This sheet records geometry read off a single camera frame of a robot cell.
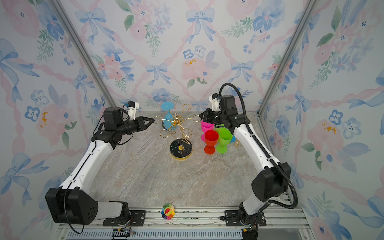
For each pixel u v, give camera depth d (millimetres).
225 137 863
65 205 386
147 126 713
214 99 704
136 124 667
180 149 977
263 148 469
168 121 767
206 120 678
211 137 872
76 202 393
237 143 1008
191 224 730
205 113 680
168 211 750
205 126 939
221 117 623
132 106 679
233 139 558
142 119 688
